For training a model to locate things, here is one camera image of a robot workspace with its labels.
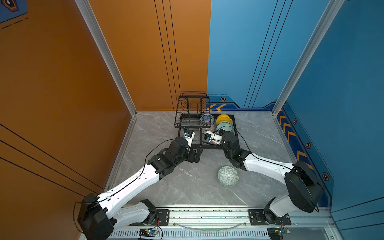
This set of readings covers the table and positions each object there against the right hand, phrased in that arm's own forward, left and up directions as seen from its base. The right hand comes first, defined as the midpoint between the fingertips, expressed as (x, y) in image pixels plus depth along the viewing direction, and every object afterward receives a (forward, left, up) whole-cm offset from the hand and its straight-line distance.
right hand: (222, 127), depth 85 cm
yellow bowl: (+18, -4, -11) cm, 22 cm away
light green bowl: (+13, -5, -14) cm, 20 cm away
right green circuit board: (-48, -23, -23) cm, 58 cm away
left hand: (-13, +16, 0) cm, 20 cm away
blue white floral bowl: (+22, +8, -14) cm, 27 cm away
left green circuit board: (-47, +38, -21) cm, 64 cm away
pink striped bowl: (-2, +7, +3) cm, 8 cm away
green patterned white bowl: (-21, -3, -20) cm, 29 cm away
